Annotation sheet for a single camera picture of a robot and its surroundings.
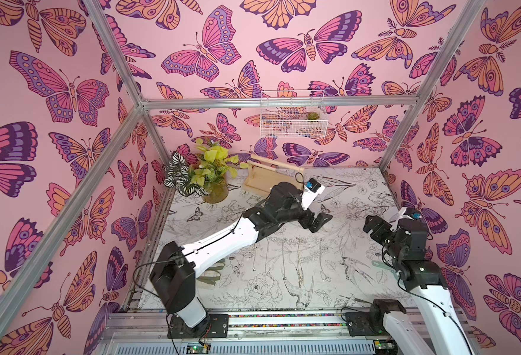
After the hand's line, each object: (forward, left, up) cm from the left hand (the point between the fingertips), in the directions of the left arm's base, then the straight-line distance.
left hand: (325, 206), depth 72 cm
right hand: (-2, -20, -7) cm, 21 cm away
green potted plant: (+21, +44, -5) cm, 49 cm away
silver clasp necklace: (-13, -3, -28) cm, 31 cm away
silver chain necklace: (-13, +13, -28) cm, 33 cm away
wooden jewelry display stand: (+40, +21, -26) cm, 52 cm away
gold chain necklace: (-10, +6, -28) cm, 30 cm away
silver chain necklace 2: (-5, +19, -27) cm, 33 cm away
